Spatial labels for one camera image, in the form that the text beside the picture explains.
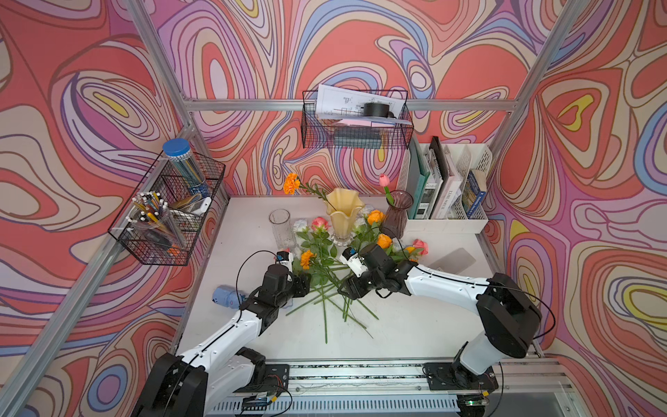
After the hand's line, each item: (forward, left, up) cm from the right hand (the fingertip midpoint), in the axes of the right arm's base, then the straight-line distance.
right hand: (348, 292), depth 84 cm
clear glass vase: (+22, +22, +13) cm, 34 cm away
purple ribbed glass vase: (+25, -19, +7) cm, 32 cm away
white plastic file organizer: (+48, -50, +17) cm, 71 cm away
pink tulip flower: (+28, -13, +24) cm, 39 cm away
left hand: (+5, +14, +2) cm, 15 cm away
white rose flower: (+28, +18, +1) cm, 33 cm away
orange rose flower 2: (+32, -13, +1) cm, 35 cm away
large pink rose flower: (+19, -29, -2) cm, 35 cm away
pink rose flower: (+31, +10, 0) cm, 32 cm away
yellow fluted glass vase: (+29, 0, +10) cm, 31 cm away
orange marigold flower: (+12, +14, +1) cm, 18 cm away
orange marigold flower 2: (+24, +16, +28) cm, 40 cm away
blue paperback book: (+35, -51, +7) cm, 63 cm away
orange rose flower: (+22, -15, -2) cm, 26 cm away
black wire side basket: (+15, +46, +26) cm, 55 cm away
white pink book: (+29, -37, +18) cm, 50 cm away
